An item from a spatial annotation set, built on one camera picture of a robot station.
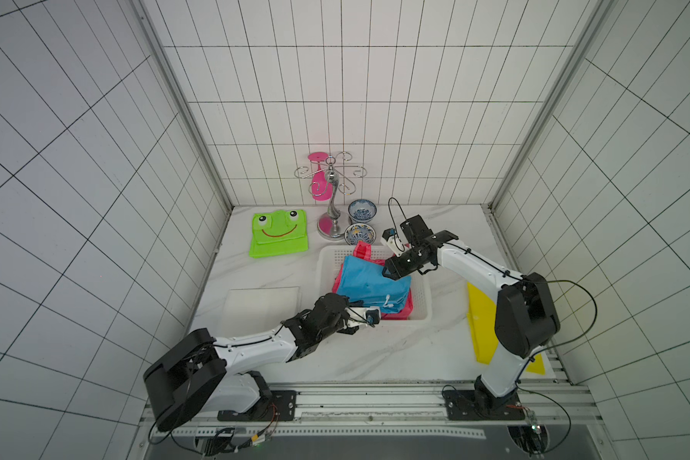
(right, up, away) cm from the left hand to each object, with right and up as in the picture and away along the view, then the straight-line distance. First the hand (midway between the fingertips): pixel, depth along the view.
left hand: (352, 302), depth 84 cm
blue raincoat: (+3, +6, +7) cm, 10 cm away
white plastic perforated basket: (-8, +11, +8) cm, 16 cm away
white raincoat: (-30, -4, +4) cm, 31 cm away
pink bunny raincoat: (+3, +15, +8) cm, 17 cm away
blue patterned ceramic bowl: (+5, +30, +33) cm, 45 cm away
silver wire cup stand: (-7, +23, +29) cm, 38 cm away
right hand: (+9, +9, +5) cm, 14 cm away
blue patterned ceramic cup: (+4, +21, +25) cm, 33 cm away
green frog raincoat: (-29, +21, +26) cm, 44 cm away
